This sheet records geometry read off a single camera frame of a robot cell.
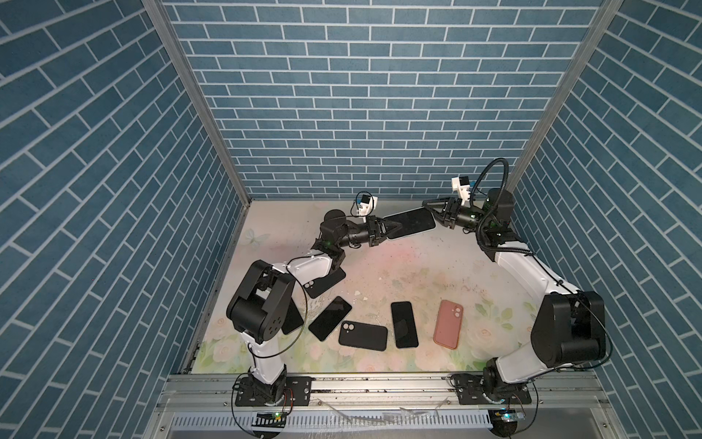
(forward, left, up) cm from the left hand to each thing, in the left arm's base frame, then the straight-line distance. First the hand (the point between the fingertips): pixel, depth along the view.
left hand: (399, 231), depth 75 cm
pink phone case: (-16, -18, -28) cm, 37 cm away
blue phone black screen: (+3, -4, +1) cm, 5 cm away
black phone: (-13, +32, -29) cm, 45 cm away
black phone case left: (-2, +25, -28) cm, 38 cm away
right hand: (+6, -7, +4) cm, 10 cm away
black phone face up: (-15, +22, -28) cm, 38 cm away
